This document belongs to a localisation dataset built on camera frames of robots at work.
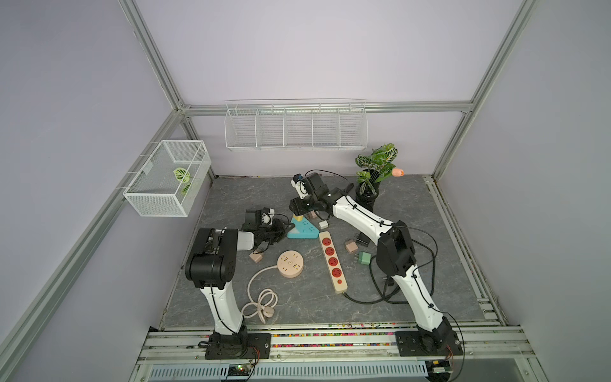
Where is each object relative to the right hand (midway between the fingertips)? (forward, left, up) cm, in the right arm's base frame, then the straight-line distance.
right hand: (295, 202), depth 95 cm
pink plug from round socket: (-19, +15, -10) cm, 26 cm away
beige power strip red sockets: (-22, -15, -9) cm, 28 cm away
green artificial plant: (+12, -34, +9) cm, 37 cm away
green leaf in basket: (-1, +39, +17) cm, 42 cm away
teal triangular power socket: (-8, -3, -8) cm, 12 cm away
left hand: (-8, +1, -8) cm, 11 cm away
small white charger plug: (-4, -12, -11) cm, 17 cm away
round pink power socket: (-22, +1, -10) cm, 24 cm away
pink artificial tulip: (+1, -38, +16) cm, 41 cm away
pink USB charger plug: (-15, -22, -10) cm, 29 cm away
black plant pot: (-5, -26, +12) cm, 29 cm away
